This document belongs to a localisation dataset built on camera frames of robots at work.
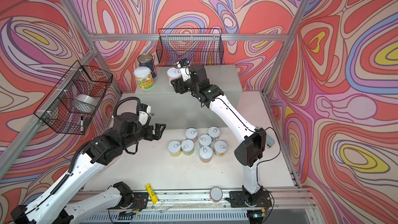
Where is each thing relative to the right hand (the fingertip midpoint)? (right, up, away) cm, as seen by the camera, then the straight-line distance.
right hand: (179, 82), depth 77 cm
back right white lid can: (+19, -28, +15) cm, 37 cm away
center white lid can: (+13, -32, +11) cm, 36 cm away
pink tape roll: (+18, -53, -6) cm, 56 cm away
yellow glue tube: (-13, -54, -2) cm, 56 cm away
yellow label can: (-4, -36, +9) cm, 37 cm away
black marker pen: (-44, -23, -7) cm, 50 cm away
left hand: (-8, -20, -8) cm, 22 cm away
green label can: (+4, -35, +9) cm, 36 cm away
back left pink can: (+6, -28, +14) cm, 32 cm away
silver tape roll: (-43, -11, -6) cm, 45 cm away
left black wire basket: (-49, -11, -7) cm, 50 cm away
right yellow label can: (+22, -36, +9) cm, 43 cm away
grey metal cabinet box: (-4, -15, +28) cm, 32 cm away
